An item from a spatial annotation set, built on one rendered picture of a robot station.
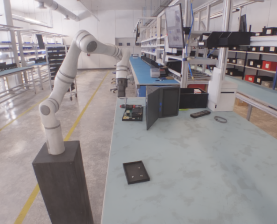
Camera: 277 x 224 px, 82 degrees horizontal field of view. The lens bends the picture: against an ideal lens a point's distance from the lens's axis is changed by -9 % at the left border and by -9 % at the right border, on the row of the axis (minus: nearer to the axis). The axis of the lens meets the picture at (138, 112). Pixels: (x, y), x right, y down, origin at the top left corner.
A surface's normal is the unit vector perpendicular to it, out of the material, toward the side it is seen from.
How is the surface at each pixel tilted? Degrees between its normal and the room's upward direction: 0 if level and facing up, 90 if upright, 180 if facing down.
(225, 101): 90
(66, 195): 90
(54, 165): 90
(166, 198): 0
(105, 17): 90
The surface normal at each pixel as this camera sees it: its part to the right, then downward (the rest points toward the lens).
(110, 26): 0.07, 0.35
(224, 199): 0.00, -0.94
